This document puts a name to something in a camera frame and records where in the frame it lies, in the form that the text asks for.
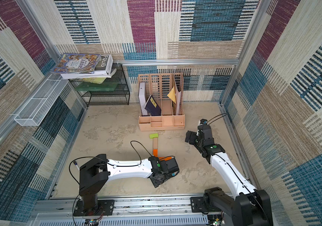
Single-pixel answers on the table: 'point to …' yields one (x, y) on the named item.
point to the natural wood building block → (155, 143)
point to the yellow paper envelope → (172, 94)
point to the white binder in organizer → (143, 99)
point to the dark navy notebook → (151, 107)
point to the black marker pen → (75, 163)
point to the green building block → (153, 135)
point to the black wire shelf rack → (113, 91)
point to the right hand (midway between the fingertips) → (193, 132)
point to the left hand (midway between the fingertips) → (168, 179)
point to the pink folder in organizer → (178, 96)
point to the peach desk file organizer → (167, 89)
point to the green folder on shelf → (104, 86)
